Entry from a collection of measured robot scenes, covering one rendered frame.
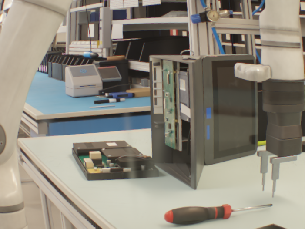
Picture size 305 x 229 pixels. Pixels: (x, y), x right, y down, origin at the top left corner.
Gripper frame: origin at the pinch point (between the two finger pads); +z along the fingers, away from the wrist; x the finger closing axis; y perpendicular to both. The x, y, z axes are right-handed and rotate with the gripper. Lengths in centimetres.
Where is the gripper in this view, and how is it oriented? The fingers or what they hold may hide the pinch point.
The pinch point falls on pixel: (267, 193)
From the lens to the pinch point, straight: 103.9
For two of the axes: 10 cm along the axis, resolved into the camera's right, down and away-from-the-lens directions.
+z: 0.3, 9.9, 1.3
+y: 9.8, -0.5, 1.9
